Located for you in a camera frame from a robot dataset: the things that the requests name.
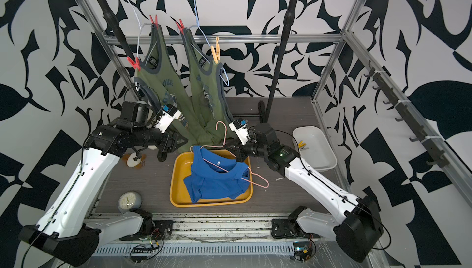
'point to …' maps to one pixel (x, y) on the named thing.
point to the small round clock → (128, 200)
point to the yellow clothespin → (302, 144)
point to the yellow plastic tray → (180, 196)
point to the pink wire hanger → (225, 170)
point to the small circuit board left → (142, 250)
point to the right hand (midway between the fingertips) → (225, 143)
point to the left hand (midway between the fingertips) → (178, 133)
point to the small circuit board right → (302, 251)
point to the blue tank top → (214, 176)
